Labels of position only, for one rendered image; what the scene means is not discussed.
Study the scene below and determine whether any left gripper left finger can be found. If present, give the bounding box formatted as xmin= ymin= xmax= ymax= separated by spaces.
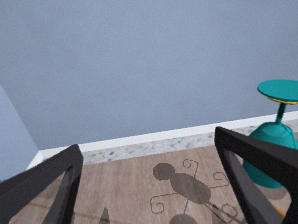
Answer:
xmin=0 ymin=144 xmax=83 ymax=224

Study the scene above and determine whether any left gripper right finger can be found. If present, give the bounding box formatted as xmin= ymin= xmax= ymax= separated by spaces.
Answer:
xmin=214 ymin=126 xmax=298 ymax=224

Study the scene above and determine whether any teal wine glass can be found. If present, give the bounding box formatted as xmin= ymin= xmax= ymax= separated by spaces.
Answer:
xmin=242 ymin=79 xmax=298 ymax=189

